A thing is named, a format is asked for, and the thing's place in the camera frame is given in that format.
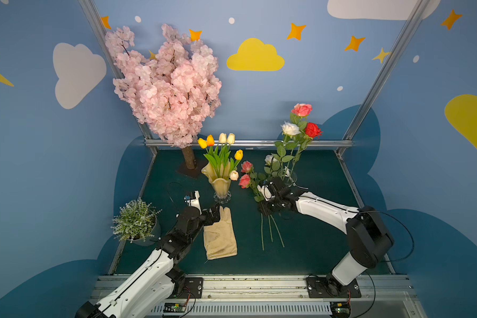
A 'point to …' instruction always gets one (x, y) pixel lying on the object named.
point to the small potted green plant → (136, 222)
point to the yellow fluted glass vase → (220, 185)
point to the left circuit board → (174, 307)
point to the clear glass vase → (289, 177)
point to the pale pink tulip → (234, 175)
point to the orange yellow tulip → (212, 152)
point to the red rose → (311, 131)
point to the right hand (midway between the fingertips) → (264, 205)
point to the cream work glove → (219, 237)
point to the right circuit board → (340, 309)
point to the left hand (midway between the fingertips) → (210, 203)
